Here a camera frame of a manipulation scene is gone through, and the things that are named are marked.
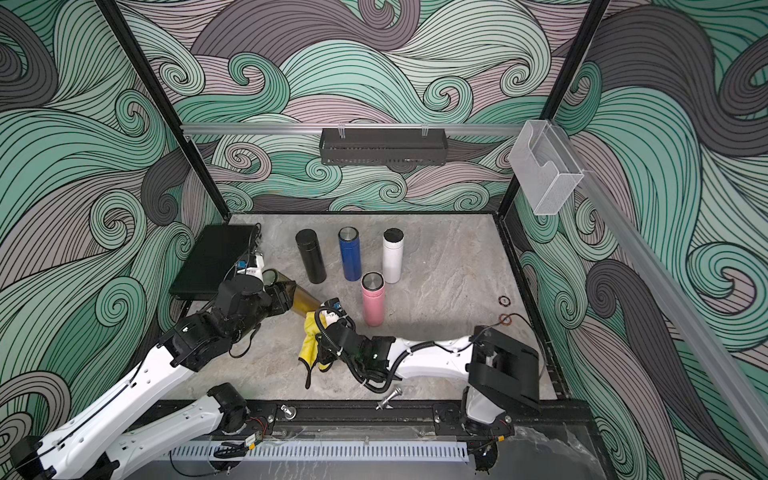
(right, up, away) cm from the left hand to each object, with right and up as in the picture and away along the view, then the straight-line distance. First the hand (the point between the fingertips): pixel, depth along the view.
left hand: (286, 284), depth 72 cm
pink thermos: (+21, -2, +2) cm, 22 cm away
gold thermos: (+3, -5, +4) cm, 7 cm away
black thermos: (+2, +9, +15) cm, 18 cm away
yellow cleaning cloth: (+6, -11, +3) cm, 13 cm away
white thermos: (+27, +6, +17) cm, 32 cm away
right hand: (+5, -16, +4) cm, 17 cm away
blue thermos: (+14, +8, +17) cm, 24 cm away
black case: (-34, +4, +28) cm, 44 cm away
